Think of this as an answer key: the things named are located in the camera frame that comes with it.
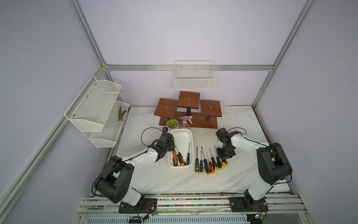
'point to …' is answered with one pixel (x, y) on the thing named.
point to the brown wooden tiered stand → (204, 113)
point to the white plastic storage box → (182, 137)
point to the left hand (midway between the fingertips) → (170, 144)
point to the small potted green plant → (172, 124)
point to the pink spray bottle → (184, 125)
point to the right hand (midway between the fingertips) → (224, 159)
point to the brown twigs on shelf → (120, 114)
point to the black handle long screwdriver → (188, 157)
